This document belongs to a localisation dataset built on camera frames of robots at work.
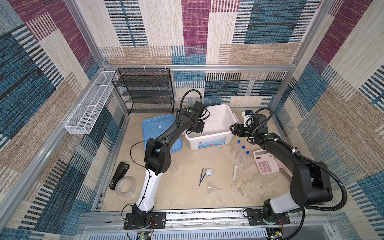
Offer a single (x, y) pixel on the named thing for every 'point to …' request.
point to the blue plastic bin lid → (153, 127)
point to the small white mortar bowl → (209, 172)
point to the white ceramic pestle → (235, 167)
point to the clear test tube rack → (243, 159)
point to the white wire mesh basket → (83, 120)
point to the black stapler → (121, 170)
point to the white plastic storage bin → (217, 134)
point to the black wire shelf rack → (145, 90)
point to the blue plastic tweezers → (202, 177)
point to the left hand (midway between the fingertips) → (199, 127)
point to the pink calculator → (266, 161)
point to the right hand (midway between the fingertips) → (235, 128)
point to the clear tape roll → (126, 186)
